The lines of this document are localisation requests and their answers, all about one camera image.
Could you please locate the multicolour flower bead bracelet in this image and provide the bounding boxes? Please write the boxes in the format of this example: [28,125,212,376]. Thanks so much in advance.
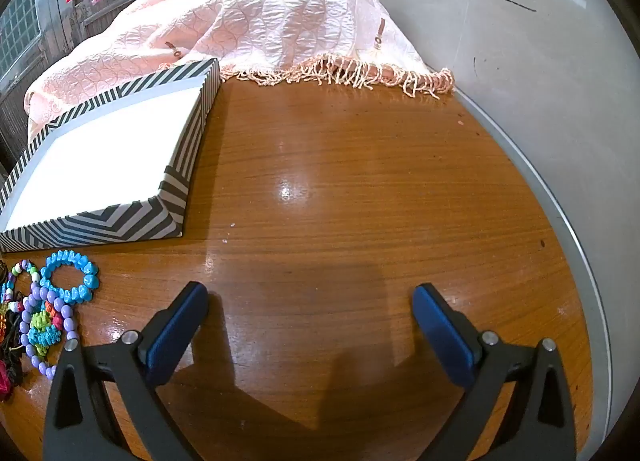
[27,301,63,349]

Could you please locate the thin black hair ties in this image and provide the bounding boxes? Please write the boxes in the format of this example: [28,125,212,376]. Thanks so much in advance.
[0,311,31,362]

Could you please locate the pink fringed cloth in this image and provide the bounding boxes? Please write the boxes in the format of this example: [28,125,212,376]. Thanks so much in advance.
[24,0,456,142]

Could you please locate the mixed colour bead bracelet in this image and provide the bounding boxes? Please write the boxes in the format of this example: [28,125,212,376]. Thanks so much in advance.
[7,260,41,292]

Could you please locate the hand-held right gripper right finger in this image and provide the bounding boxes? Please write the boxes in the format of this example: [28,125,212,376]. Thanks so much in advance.
[411,282,578,461]

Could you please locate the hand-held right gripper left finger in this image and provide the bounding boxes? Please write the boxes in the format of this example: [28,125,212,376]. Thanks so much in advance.
[42,281,210,461]

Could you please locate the rainbow heart bead bracelet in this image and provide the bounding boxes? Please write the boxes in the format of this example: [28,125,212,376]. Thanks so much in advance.
[0,281,17,337]

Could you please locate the purple bead bracelet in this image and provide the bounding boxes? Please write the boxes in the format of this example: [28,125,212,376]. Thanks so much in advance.
[22,278,81,382]

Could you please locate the black white striped box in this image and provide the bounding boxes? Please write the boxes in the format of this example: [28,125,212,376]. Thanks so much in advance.
[0,58,221,254]

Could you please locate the blue bead bracelet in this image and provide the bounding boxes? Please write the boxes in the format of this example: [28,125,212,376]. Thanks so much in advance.
[40,250,101,304]

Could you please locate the black scrunchie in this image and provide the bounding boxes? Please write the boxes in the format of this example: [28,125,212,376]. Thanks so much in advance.
[5,353,26,387]

